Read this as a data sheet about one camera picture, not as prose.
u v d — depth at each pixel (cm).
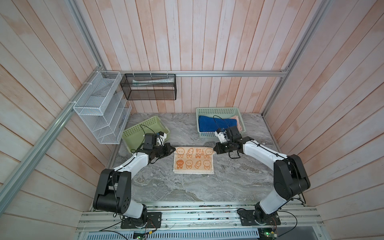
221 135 84
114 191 47
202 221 73
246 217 73
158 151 76
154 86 105
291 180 46
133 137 104
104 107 69
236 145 67
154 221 73
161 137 85
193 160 95
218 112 118
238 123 108
